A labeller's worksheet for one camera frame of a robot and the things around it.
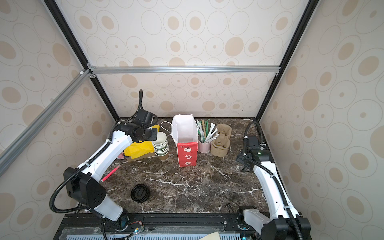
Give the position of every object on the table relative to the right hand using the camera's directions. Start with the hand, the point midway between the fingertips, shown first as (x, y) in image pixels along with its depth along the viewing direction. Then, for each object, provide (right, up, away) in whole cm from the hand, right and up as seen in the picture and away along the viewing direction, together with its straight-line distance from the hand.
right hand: (252, 161), depth 79 cm
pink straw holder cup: (-24, +6, +17) cm, 30 cm away
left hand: (-50, +15, +3) cm, 53 cm away
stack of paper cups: (-49, +8, +3) cm, 49 cm away
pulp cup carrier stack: (-15, +7, +11) cm, 20 cm away
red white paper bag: (-37, +14, +21) cm, 45 cm away
